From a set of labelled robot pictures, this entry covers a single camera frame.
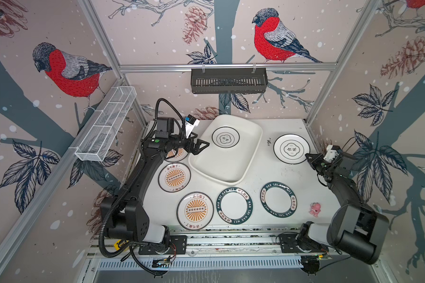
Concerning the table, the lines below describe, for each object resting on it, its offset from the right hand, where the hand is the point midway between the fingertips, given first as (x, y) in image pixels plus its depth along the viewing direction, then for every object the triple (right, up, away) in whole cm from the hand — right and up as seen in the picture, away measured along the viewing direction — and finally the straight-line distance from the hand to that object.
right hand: (306, 155), depth 85 cm
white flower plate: (-5, +3, +5) cm, 8 cm away
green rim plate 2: (-13, -22, +2) cm, 26 cm away
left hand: (-52, +8, -8) cm, 53 cm away
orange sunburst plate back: (-66, -2, +18) cm, 68 cm away
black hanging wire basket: (-37, +43, +19) cm, 60 cm away
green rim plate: (-36, -24, -1) cm, 43 cm away
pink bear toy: (+3, -25, -2) cm, 26 cm away
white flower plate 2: (-39, +9, +27) cm, 48 cm away
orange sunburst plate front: (-55, -27, -2) cm, 61 cm away
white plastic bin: (-36, -3, +18) cm, 41 cm away
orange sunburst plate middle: (-68, -13, +10) cm, 70 cm away
